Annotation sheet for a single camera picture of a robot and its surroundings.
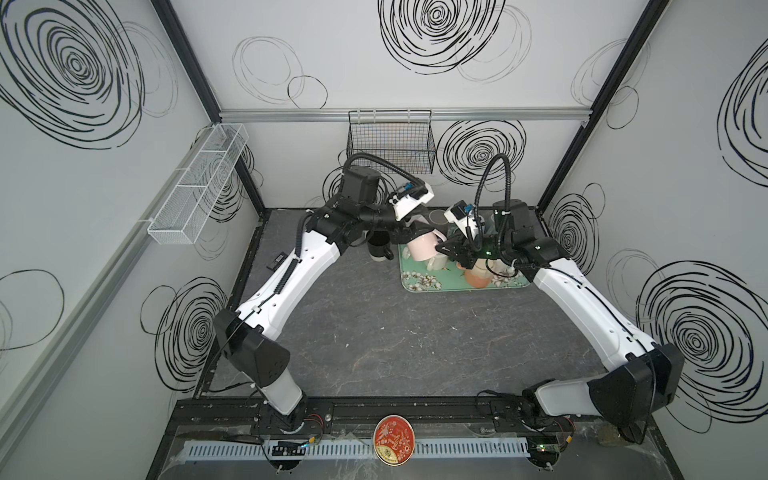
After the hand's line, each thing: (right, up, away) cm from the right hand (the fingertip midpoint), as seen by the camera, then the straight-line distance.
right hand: (437, 244), depth 73 cm
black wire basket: (-7, +34, +23) cm, 42 cm away
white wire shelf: (-63, +8, 0) cm, 64 cm away
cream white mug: (+4, -7, +23) cm, 25 cm away
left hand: (-3, +6, -6) cm, 9 cm away
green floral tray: (-3, -12, +26) cm, 29 cm away
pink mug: (-3, -1, 0) cm, 4 cm away
